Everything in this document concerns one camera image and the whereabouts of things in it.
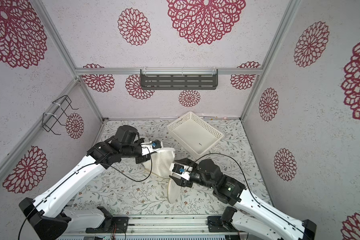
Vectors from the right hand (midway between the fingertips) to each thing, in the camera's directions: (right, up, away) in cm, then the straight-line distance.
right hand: (177, 166), depth 68 cm
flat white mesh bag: (-2, -16, +12) cm, 20 cm away
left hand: (-12, +7, +4) cm, 14 cm away
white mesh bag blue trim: (-8, +1, +4) cm, 9 cm away
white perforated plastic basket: (+13, +13, +44) cm, 48 cm away
